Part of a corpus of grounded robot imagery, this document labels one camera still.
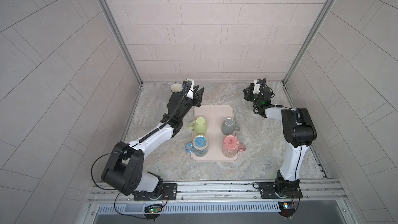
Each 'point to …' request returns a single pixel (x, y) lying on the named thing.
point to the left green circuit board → (152, 212)
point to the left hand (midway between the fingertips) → (204, 85)
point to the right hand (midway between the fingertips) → (244, 88)
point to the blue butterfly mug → (199, 147)
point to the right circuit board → (286, 209)
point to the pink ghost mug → (231, 146)
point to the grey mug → (228, 126)
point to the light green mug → (199, 125)
